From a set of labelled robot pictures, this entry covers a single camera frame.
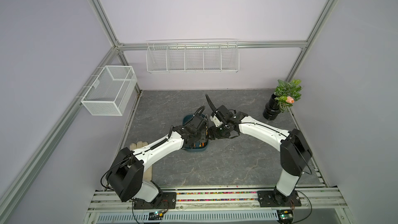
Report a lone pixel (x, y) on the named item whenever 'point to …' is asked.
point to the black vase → (272, 109)
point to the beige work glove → (147, 174)
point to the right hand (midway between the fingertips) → (211, 135)
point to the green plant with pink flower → (286, 93)
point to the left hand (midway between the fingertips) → (202, 135)
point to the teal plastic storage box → (202, 144)
